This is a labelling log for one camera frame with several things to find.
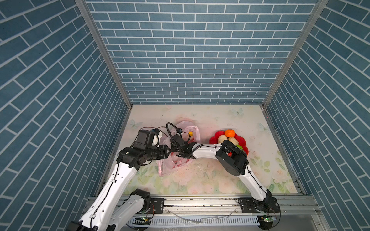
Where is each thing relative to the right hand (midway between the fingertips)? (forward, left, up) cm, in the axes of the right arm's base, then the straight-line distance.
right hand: (170, 142), depth 97 cm
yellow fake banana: (-1, -15, +14) cm, 21 cm away
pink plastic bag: (-15, -6, +3) cm, 17 cm away
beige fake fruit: (+4, -35, +2) cm, 35 cm away
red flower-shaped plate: (+3, -49, +1) cm, 49 cm away
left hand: (-15, -4, +17) cm, 23 cm away
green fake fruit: (-2, -46, +3) cm, 46 cm away
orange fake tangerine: (+6, -40, +7) cm, 41 cm away
